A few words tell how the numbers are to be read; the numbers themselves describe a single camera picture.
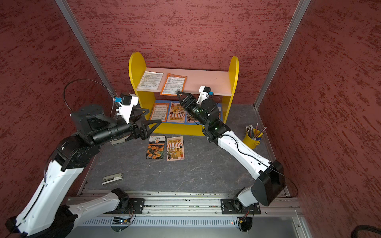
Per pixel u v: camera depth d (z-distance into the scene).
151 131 0.49
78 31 0.79
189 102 0.59
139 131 0.47
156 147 0.97
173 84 0.74
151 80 0.76
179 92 0.64
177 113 0.97
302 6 0.71
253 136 0.92
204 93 0.63
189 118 0.95
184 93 0.63
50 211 0.37
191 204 0.76
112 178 0.81
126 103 0.43
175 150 0.95
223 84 0.76
